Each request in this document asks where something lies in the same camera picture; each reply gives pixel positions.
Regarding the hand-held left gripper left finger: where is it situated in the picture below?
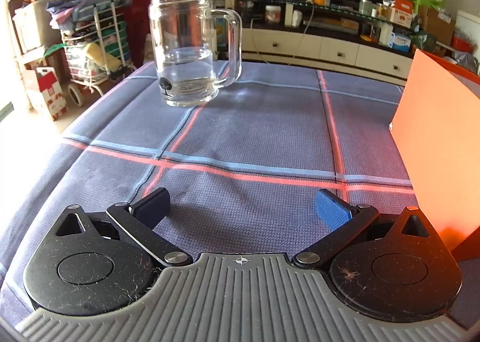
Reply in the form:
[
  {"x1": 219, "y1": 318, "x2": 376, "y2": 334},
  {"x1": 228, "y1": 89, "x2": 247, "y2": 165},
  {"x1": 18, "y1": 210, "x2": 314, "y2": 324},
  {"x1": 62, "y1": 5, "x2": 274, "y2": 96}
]
[{"x1": 54, "y1": 188, "x2": 194, "y2": 268}]

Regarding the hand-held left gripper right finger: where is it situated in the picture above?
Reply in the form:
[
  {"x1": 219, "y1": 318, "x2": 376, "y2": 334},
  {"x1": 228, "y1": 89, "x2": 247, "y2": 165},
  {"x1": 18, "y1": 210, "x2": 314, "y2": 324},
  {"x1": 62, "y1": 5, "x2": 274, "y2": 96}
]
[{"x1": 292, "y1": 188, "x2": 436, "y2": 269}]

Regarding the orange cardboard box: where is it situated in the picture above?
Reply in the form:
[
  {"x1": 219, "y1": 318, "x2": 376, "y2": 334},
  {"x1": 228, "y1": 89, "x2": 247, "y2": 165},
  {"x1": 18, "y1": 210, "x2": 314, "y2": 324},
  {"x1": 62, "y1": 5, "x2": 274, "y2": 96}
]
[{"x1": 390, "y1": 49, "x2": 480, "y2": 253}]

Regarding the blue checked tablecloth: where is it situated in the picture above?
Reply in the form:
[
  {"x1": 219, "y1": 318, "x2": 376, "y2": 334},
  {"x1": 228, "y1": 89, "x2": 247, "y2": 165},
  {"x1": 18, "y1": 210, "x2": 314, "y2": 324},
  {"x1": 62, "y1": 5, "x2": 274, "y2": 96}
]
[{"x1": 0, "y1": 61, "x2": 480, "y2": 328}]

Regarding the red white cardboard box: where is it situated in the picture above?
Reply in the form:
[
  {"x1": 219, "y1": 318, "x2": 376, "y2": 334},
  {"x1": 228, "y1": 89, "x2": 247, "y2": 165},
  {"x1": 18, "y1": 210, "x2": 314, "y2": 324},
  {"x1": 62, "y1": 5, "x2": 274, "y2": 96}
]
[{"x1": 22, "y1": 67, "x2": 68, "y2": 121}]

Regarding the white television stand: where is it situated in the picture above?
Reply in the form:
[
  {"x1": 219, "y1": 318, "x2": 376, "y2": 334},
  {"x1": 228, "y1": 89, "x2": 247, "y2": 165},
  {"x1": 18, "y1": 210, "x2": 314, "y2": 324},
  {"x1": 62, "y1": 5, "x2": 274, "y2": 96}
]
[{"x1": 242, "y1": 0, "x2": 417, "y2": 84}]

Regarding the blue white small box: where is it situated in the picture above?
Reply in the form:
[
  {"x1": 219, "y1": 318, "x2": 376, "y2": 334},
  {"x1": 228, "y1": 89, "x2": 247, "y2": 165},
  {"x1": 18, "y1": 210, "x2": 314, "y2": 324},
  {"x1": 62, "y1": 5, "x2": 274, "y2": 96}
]
[{"x1": 388, "y1": 33, "x2": 413, "y2": 52}]

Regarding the glass mug jar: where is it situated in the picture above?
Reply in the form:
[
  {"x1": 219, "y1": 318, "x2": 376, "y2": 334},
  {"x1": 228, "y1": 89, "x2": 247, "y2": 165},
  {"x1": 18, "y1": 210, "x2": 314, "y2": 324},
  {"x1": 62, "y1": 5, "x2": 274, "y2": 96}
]
[{"x1": 148, "y1": 0, "x2": 243, "y2": 108}]

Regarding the green snack bag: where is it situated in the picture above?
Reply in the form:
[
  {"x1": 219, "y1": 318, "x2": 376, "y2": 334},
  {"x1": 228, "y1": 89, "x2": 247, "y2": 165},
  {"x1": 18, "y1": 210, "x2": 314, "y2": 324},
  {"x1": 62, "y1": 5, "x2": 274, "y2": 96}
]
[{"x1": 410, "y1": 29, "x2": 437, "y2": 53}]

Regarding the white small carton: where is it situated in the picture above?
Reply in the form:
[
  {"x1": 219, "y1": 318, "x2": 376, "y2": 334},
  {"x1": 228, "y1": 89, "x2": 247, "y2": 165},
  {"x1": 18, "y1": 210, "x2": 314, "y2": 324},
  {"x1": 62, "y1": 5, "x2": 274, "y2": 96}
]
[{"x1": 284, "y1": 2, "x2": 302, "y2": 27}]

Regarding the red white medicine box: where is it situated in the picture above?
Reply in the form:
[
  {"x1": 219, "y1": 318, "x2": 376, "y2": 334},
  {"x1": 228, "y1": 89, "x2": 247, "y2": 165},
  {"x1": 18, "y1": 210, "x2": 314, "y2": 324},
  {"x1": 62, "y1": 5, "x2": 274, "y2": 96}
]
[{"x1": 388, "y1": 0, "x2": 415, "y2": 28}]

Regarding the brown cardboard box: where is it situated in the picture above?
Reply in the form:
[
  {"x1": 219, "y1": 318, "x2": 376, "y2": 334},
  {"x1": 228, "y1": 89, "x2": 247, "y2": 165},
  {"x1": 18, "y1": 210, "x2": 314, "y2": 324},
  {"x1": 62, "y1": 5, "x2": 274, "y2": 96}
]
[{"x1": 418, "y1": 5, "x2": 456, "y2": 46}]

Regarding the blue folded cloth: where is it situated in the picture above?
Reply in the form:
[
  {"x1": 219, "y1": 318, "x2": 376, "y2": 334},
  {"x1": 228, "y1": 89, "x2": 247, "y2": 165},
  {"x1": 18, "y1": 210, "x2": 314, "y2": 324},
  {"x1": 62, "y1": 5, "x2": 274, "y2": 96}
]
[{"x1": 46, "y1": 0, "x2": 132, "y2": 30}]

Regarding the wire shopping trolley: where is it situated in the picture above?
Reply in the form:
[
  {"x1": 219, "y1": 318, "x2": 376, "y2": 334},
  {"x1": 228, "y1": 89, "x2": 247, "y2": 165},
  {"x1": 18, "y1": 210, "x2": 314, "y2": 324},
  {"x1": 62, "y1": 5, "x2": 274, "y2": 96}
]
[{"x1": 45, "y1": 0, "x2": 137, "y2": 106}]

